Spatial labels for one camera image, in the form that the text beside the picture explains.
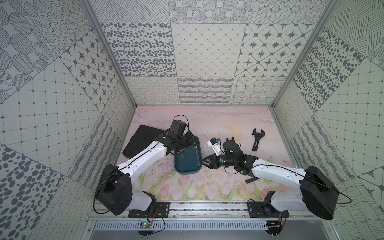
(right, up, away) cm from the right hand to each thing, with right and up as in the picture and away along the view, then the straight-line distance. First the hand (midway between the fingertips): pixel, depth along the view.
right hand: (203, 162), depth 78 cm
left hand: (-3, +13, +4) cm, 15 cm away
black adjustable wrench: (+39, +11, +24) cm, 47 cm away
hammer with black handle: (+27, -12, +6) cm, 30 cm away
